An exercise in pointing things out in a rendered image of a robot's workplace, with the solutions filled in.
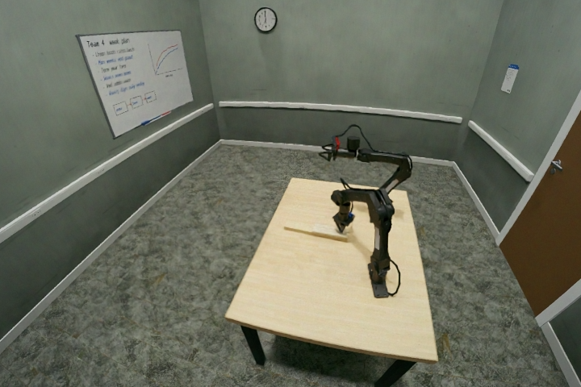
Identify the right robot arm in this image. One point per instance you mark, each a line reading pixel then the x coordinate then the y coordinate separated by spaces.
pixel 367 155

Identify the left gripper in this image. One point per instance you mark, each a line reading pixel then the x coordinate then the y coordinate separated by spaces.
pixel 343 220

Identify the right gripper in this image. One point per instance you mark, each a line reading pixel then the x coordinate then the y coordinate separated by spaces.
pixel 340 152

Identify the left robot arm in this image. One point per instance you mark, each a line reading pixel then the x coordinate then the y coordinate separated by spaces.
pixel 377 213

